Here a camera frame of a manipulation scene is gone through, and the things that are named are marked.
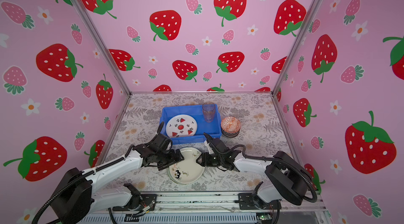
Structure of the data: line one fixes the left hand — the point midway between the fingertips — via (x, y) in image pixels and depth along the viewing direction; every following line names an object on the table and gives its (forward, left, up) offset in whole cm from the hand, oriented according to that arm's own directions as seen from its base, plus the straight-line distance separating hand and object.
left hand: (180, 161), depth 82 cm
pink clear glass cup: (+33, -15, +4) cm, 37 cm away
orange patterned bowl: (+20, -28, +3) cm, 35 cm away
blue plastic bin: (+25, -18, -6) cm, 32 cm away
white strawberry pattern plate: (+25, +3, -3) cm, 26 cm away
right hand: (0, -9, 0) cm, 9 cm away
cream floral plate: (-4, -5, -3) cm, 7 cm away
